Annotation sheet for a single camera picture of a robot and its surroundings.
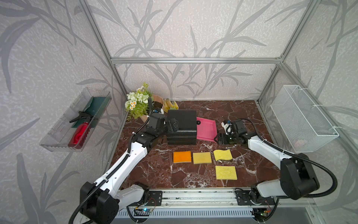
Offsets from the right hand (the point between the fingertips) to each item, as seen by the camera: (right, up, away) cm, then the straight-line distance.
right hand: (218, 137), depth 89 cm
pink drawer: (-7, +4, +10) cm, 12 cm away
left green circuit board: (-41, -34, -19) cm, 57 cm away
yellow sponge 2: (+2, -19, -8) cm, 21 cm away
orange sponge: (-24, -12, -1) cm, 27 cm away
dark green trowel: (-68, +18, -19) cm, 73 cm away
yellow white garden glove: (-37, +22, +27) cm, 51 cm away
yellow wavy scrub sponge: (+2, -11, -1) cm, 11 cm away
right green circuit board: (+18, -37, -17) cm, 45 cm away
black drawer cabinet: (-21, +5, -9) cm, 23 cm away
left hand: (-29, +10, -11) cm, 33 cm away
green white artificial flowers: (-49, +22, -10) cm, 55 cm away
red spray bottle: (-66, +7, -31) cm, 73 cm away
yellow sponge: (-11, -12, -2) cm, 17 cm away
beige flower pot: (-43, +24, +12) cm, 51 cm away
